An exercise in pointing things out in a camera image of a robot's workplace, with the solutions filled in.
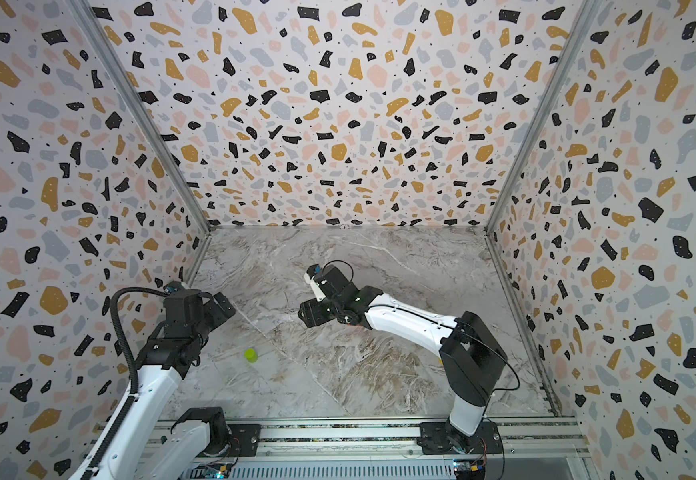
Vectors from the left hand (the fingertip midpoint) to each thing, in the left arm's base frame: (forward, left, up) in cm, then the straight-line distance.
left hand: (212, 302), depth 78 cm
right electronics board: (-36, -64, -19) cm, 76 cm away
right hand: (0, -23, -2) cm, 23 cm away
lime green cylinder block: (-8, -7, -16) cm, 19 cm away
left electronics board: (-35, -4, -18) cm, 39 cm away
